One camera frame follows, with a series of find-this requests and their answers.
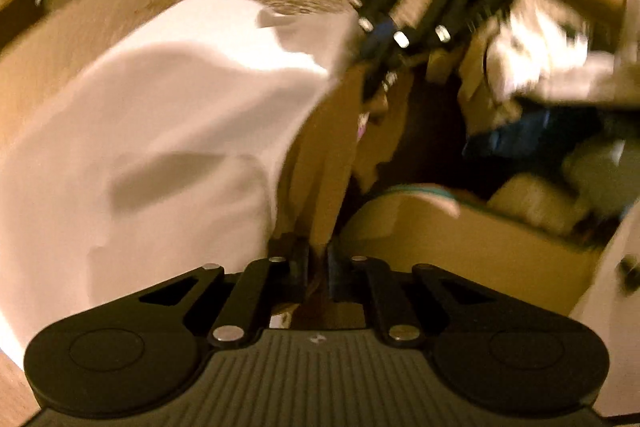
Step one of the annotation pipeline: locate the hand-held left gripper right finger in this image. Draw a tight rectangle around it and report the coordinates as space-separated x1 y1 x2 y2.
327 242 501 349

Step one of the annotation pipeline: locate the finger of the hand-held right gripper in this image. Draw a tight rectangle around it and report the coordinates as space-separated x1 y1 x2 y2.
349 0 416 104
395 0 467 75

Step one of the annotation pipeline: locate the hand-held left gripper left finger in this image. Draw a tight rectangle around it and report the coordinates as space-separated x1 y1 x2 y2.
135 234 311 348

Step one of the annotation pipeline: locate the white printed sweatshirt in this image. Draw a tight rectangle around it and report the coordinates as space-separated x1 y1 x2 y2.
0 0 362 360

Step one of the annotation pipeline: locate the white patterned cloth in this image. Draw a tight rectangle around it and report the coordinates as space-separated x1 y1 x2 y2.
479 0 640 108

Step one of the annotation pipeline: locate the brown cardboard box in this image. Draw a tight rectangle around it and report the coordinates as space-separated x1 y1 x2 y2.
334 191 602 319

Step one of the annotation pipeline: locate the dark blue cloth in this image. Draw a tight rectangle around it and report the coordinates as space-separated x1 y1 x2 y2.
461 106 607 158

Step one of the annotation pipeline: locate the beige cloth bundle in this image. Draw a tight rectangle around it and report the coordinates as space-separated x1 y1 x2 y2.
486 173 582 234

